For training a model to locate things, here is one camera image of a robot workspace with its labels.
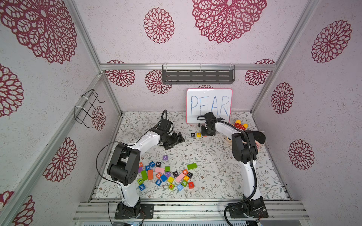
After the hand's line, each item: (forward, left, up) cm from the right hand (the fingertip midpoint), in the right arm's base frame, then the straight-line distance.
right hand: (203, 130), depth 107 cm
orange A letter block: (-7, -1, +2) cm, 7 cm away
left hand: (-16, +17, +7) cm, 25 cm away
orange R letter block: (-32, +13, 0) cm, 35 cm away
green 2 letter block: (-39, +14, 0) cm, 41 cm away
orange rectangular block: (-34, +35, -1) cm, 49 cm away
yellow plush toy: (+2, -26, +4) cm, 26 cm away
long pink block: (-35, +16, -1) cm, 39 cm away
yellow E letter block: (-5, +4, +1) cm, 6 cm away
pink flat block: (-31, +29, 0) cm, 43 cm away
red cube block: (-40, +10, +1) cm, 41 cm away
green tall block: (-35, +38, 0) cm, 52 cm away
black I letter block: (-34, +19, +1) cm, 39 cm away
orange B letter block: (-36, +13, -1) cm, 38 cm away
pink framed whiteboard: (+17, +3, +15) cm, 22 cm away
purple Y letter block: (-23, +26, +1) cm, 35 cm away
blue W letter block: (-42, +38, +1) cm, 57 cm away
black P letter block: (-4, +8, 0) cm, 9 cm away
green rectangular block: (-28, +9, -2) cm, 29 cm away
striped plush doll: (-10, -36, +6) cm, 38 cm away
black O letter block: (-34, +10, 0) cm, 36 cm away
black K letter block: (-28, +30, +1) cm, 41 cm away
